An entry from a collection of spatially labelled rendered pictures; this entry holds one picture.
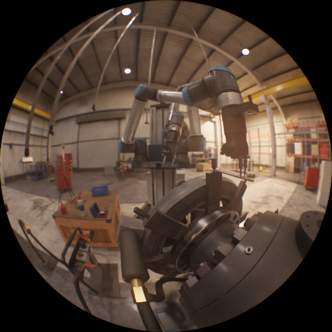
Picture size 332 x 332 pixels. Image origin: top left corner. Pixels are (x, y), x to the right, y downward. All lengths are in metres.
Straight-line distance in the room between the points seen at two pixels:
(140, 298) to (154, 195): 1.27
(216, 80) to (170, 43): 7.95
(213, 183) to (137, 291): 0.45
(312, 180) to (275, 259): 5.38
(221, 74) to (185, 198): 0.46
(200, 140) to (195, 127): 0.14
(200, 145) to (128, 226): 0.85
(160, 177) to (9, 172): 10.83
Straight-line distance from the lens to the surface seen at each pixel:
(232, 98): 0.33
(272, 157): 7.89
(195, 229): 0.47
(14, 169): 11.13
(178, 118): 0.69
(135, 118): 0.96
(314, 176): 5.65
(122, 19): 7.96
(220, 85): 0.36
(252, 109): 0.29
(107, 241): 1.41
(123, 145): 1.11
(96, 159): 9.49
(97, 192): 1.82
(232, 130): 0.31
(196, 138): 1.01
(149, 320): 0.30
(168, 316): 0.82
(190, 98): 0.43
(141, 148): 1.18
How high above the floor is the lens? 1.08
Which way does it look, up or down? 5 degrees down
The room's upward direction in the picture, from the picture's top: straight up
